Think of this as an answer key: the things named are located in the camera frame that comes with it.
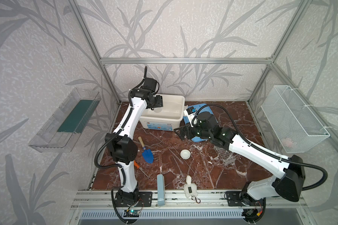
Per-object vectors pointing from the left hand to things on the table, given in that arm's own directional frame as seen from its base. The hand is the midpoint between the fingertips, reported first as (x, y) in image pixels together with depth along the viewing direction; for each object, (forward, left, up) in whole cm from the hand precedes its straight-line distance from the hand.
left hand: (158, 98), depth 86 cm
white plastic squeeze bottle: (-46, -19, -21) cm, 54 cm away
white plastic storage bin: (-8, -5, -9) cm, 13 cm away
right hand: (-19, -13, +1) cm, 23 cm away
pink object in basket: (-27, -70, -4) cm, 75 cm away
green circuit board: (-57, +11, -26) cm, 64 cm away
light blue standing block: (-44, -3, -20) cm, 48 cm away
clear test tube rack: (-28, -42, -24) cm, 56 cm away
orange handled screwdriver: (-34, +12, -24) cm, 43 cm away
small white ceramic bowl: (-26, -17, -24) cm, 39 cm away
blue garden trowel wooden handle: (-25, +8, -26) cm, 37 cm away
